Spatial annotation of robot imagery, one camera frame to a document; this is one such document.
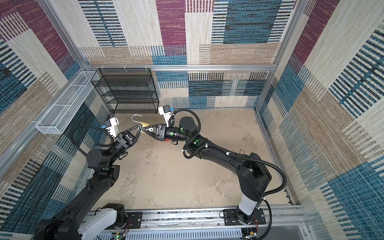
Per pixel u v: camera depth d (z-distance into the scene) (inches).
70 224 16.0
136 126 24.7
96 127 23.9
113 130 23.9
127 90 43.4
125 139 23.7
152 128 25.3
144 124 24.9
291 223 29.9
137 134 24.7
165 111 24.6
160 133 23.4
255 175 17.4
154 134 24.8
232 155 19.5
